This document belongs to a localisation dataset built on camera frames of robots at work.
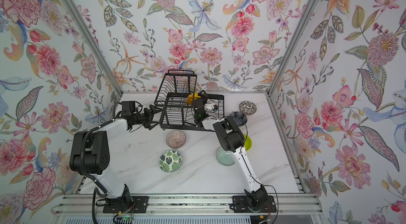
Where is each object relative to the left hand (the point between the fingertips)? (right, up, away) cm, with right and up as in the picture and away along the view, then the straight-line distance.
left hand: (162, 115), depth 91 cm
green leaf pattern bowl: (+5, -25, -5) cm, 26 cm away
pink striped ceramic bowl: (+7, -15, +4) cm, 17 cm away
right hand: (+20, +14, +14) cm, 29 cm away
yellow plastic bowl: (+16, +11, +16) cm, 25 cm away
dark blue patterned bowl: (+46, -3, +8) cm, 47 cm away
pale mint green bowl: (+36, -24, -4) cm, 43 cm away
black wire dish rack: (+4, +1, +16) cm, 16 cm away
